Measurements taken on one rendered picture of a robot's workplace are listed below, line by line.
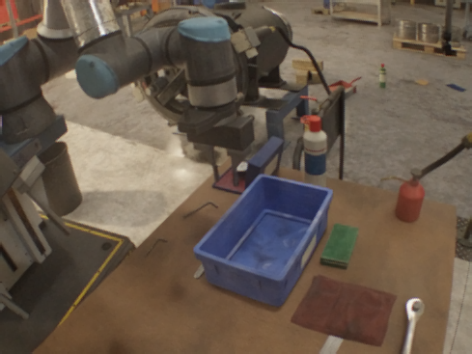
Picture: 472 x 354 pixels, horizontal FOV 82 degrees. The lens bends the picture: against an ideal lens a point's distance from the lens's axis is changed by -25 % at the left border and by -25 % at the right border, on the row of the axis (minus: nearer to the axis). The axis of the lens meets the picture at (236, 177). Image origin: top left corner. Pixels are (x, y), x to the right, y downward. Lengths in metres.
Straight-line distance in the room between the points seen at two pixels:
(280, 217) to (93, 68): 0.62
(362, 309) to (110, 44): 0.69
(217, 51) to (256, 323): 0.53
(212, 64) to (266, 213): 0.48
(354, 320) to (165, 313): 0.41
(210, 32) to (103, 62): 0.19
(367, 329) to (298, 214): 0.39
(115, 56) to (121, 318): 0.55
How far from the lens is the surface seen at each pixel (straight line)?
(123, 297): 0.84
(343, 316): 0.71
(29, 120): 0.97
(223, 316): 0.74
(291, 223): 0.92
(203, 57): 0.60
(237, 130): 0.64
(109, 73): 0.58
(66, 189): 2.03
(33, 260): 1.35
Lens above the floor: 1.09
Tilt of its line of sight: 33 degrees down
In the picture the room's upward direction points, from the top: 8 degrees counter-clockwise
